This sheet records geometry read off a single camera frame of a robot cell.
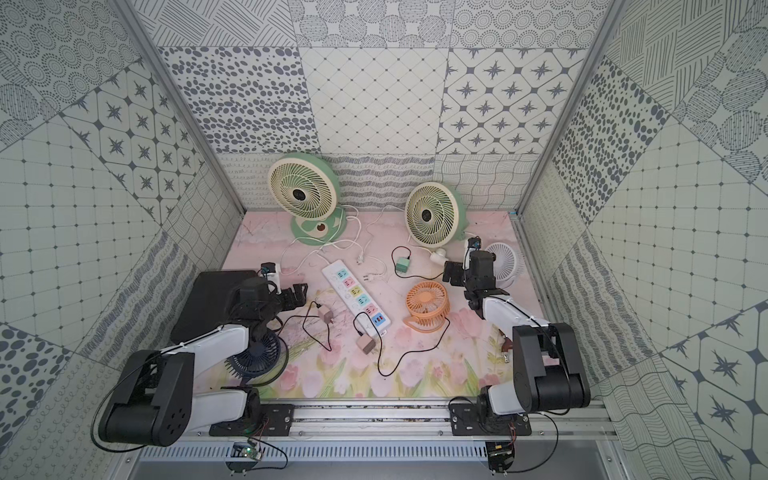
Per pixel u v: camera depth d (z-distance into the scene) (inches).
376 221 46.0
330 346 33.5
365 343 33.8
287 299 32.2
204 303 35.0
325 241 42.4
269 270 31.5
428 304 33.7
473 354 33.8
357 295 37.4
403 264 40.9
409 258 41.9
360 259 40.8
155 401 16.5
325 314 34.8
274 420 28.9
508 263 36.3
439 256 40.8
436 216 40.2
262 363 30.1
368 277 39.2
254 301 27.6
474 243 32.2
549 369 17.2
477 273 27.9
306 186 36.6
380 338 33.8
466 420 28.8
